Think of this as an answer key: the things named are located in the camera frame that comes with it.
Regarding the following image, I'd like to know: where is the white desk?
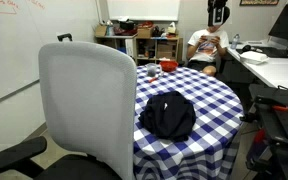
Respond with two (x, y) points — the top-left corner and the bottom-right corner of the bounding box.
(228, 48), (288, 88)

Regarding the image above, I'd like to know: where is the white styrofoam food box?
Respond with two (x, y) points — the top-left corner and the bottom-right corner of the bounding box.
(240, 51), (269, 65)

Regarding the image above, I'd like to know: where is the red marker pen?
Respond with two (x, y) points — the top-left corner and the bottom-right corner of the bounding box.
(148, 77), (158, 83)

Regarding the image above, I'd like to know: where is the white mesh office chair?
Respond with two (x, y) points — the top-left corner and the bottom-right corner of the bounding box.
(0, 41), (137, 180)

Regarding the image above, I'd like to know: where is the seated person in white shirt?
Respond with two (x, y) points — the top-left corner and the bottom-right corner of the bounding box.
(186, 0), (231, 77)

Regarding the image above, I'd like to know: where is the red bowl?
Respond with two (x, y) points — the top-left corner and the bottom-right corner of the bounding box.
(159, 61), (178, 72)

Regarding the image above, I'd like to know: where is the black robot cart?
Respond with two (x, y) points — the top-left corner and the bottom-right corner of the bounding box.
(241, 84), (288, 180)

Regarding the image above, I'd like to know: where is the clear water bottle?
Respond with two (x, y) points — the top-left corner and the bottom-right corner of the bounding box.
(231, 34), (240, 49)

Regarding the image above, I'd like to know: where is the black towel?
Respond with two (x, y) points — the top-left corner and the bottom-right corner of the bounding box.
(139, 91), (196, 142)

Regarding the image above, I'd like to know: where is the black camera on stand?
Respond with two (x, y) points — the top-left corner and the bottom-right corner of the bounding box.
(57, 33), (73, 42)

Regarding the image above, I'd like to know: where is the blue white checkered tablecloth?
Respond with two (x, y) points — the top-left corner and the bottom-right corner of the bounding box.
(133, 66), (243, 180)

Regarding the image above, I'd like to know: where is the wooden shelf unit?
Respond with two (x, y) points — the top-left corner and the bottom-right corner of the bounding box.
(95, 22), (183, 65)

